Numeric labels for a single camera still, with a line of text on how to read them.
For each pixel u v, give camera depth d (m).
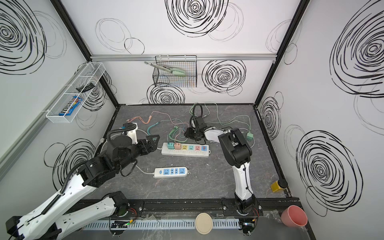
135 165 0.56
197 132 0.82
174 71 0.92
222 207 0.74
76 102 0.72
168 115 1.12
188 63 0.94
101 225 0.70
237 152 0.55
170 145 0.89
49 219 0.40
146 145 0.58
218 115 1.12
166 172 0.83
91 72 0.91
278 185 0.73
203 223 0.65
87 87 0.80
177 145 0.89
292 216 0.63
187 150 0.92
